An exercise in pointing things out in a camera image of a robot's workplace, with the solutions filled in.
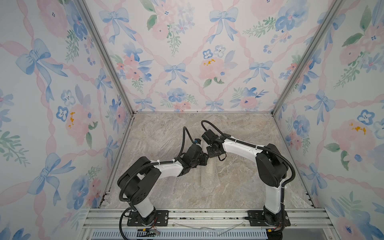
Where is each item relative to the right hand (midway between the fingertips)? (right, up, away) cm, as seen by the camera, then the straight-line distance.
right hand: (215, 151), depth 95 cm
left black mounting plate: (-29, -30, -21) cm, 47 cm away
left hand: (-4, -2, -5) cm, 7 cm away
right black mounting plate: (+18, -30, -21) cm, 41 cm away
